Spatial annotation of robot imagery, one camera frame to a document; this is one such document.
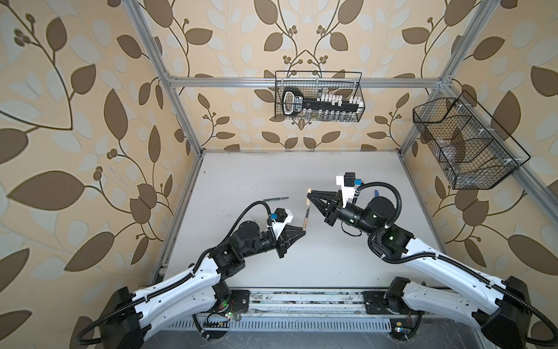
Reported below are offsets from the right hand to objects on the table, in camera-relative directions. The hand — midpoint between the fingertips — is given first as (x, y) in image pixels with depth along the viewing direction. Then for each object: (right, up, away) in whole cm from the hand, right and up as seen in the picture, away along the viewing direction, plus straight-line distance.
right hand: (310, 196), depth 62 cm
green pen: (-12, -5, +40) cm, 42 cm away
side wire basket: (+57, +14, +11) cm, 59 cm away
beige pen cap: (-1, -1, 0) cm, 1 cm away
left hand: (-1, -11, +5) cm, 12 cm away
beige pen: (-1, -7, +3) cm, 8 cm away
